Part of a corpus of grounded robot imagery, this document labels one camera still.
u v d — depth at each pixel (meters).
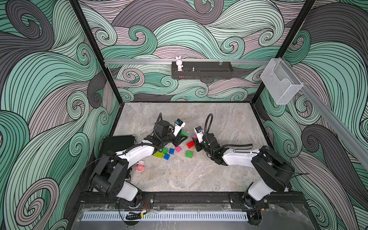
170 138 0.74
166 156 0.88
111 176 0.43
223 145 0.71
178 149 0.92
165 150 0.90
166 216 0.70
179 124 0.74
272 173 0.44
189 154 0.90
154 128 0.67
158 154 0.89
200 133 0.76
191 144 0.90
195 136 0.80
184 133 0.81
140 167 0.83
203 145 0.71
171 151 0.90
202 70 0.98
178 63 0.89
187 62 0.91
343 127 0.56
